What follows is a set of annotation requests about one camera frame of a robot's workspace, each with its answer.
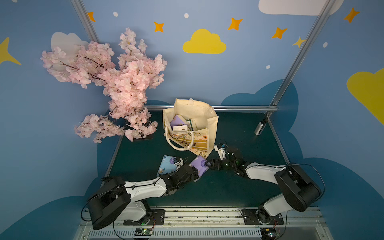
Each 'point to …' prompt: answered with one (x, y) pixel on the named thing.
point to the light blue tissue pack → (167, 165)
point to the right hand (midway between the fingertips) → (211, 160)
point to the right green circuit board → (268, 233)
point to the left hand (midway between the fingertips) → (196, 174)
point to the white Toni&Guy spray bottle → (260, 126)
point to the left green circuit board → (142, 232)
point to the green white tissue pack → (189, 123)
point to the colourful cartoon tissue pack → (180, 128)
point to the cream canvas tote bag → (200, 141)
